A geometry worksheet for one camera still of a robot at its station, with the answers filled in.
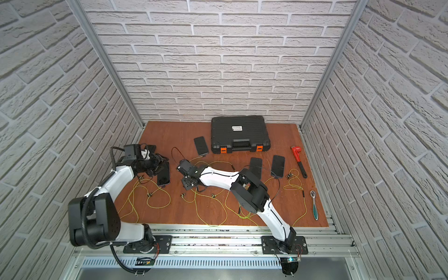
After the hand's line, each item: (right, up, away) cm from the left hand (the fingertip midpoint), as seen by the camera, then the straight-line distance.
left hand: (168, 158), depth 88 cm
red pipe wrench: (+74, +4, +18) cm, 76 cm away
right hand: (+11, -13, +4) cm, 17 cm away
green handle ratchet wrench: (+74, -25, -5) cm, 78 cm away
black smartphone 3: (+47, -6, +11) cm, 49 cm away
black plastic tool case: (+38, +14, +19) cm, 45 cm away
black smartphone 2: (+13, +6, +21) cm, 26 cm away
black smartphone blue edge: (+61, -6, +13) cm, 62 cm away
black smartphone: (-17, +4, +19) cm, 26 cm away
